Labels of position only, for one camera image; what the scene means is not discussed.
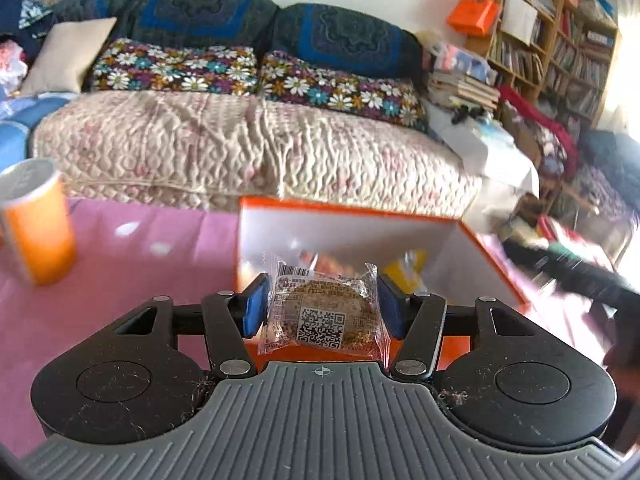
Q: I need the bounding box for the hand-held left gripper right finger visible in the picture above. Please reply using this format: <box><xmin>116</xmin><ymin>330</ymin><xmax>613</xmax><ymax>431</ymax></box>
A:
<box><xmin>377</xmin><ymin>275</ymin><xmax>536</xmax><ymax>378</ymax></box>

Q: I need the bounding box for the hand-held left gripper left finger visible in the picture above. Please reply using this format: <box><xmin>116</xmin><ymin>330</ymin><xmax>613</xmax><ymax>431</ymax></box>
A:
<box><xmin>112</xmin><ymin>274</ymin><xmax>271</xmax><ymax>378</ymax></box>

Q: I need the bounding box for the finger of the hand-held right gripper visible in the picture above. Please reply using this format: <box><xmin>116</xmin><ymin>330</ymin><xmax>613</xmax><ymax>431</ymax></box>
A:
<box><xmin>502</xmin><ymin>241</ymin><xmax>637</xmax><ymax>307</ymax></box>

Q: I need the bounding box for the clear brown cake packet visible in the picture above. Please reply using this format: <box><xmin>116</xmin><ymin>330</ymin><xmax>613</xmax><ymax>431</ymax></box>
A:
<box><xmin>259</xmin><ymin>252</ymin><xmax>392</xmax><ymax>362</ymax></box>

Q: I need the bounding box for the orange cardboard box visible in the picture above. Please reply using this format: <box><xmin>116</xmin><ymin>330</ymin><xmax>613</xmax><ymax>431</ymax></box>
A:
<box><xmin>235</xmin><ymin>196</ymin><xmax>531</xmax><ymax>361</ymax></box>

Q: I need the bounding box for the yellow snack packet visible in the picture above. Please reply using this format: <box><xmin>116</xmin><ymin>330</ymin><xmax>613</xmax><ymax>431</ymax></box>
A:
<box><xmin>384</xmin><ymin>250</ymin><xmax>427</xmax><ymax>294</ymax></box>

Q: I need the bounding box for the orange brown snack packet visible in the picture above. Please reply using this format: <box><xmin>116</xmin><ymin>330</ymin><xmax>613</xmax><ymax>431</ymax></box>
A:
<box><xmin>319</xmin><ymin>251</ymin><xmax>352</xmax><ymax>274</ymax></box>

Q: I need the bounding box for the red knitted cloth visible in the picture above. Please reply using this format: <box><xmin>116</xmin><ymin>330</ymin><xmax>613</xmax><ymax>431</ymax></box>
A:
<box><xmin>500</xmin><ymin>85</ymin><xmax>577</xmax><ymax>162</ymax></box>

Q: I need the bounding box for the white paper box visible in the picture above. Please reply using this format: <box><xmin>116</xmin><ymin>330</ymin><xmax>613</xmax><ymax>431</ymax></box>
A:
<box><xmin>430</xmin><ymin>105</ymin><xmax>540</xmax><ymax>192</ymax></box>

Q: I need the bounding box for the beige quilted sofa cover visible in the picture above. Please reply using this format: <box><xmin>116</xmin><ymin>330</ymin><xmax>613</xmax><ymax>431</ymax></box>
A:
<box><xmin>32</xmin><ymin>91</ymin><xmax>484</xmax><ymax>217</ymax></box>

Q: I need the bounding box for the stack of books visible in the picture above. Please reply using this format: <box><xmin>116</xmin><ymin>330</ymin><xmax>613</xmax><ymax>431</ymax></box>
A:
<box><xmin>427</xmin><ymin>42</ymin><xmax>501</xmax><ymax>111</ymax></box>

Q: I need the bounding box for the wooden bookshelf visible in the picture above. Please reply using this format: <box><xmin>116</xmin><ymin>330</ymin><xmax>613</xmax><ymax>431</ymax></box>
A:
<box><xmin>470</xmin><ymin>0</ymin><xmax>621</xmax><ymax>128</ymax></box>

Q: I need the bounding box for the orange cylindrical canister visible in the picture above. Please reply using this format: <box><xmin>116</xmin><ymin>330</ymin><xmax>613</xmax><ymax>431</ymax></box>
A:
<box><xmin>0</xmin><ymin>158</ymin><xmax>78</xmax><ymax>287</ymax></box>

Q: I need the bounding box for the dark blue patterned sofa cushion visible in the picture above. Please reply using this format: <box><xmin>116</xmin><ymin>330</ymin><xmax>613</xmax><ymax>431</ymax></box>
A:
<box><xmin>272</xmin><ymin>4</ymin><xmax>423</xmax><ymax>81</ymax></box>
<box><xmin>125</xmin><ymin>0</ymin><xmax>278</xmax><ymax>58</ymax></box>
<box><xmin>52</xmin><ymin>0</ymin><xmax>138</xmax><ymax>28</ymax></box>

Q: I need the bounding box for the orange paper bag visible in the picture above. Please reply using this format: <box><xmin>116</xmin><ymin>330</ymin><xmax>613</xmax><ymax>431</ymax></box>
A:
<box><xmin>446</xmin><ymin>0</ymin><xmax>502</xmax><ymax>37</ymax></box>

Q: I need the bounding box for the beige cushion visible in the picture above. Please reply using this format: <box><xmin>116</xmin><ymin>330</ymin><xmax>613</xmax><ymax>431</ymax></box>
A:
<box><xmin>20</xmin><ymin>16</ymin><xmax>118</xmax><ymax>95</ymax></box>

